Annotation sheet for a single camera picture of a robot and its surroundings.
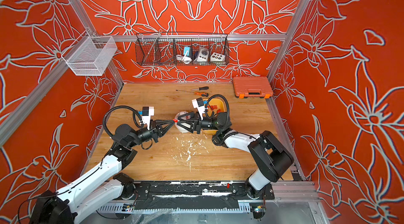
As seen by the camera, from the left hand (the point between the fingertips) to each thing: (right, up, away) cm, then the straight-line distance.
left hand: (173, 123), depth 66 cm
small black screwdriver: (+15, +18, +51) cm, 56 cm away
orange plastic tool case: (+52, +19, +46) cm, 72 cm away
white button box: (+22, +36, +28) cm, 50 cm away
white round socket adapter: (+13, +36, +24) cm, 46 cm away
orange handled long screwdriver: (+10, +14, +45) cm, 48 cm away
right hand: (+2, -1, -1) cm, 2 cm away
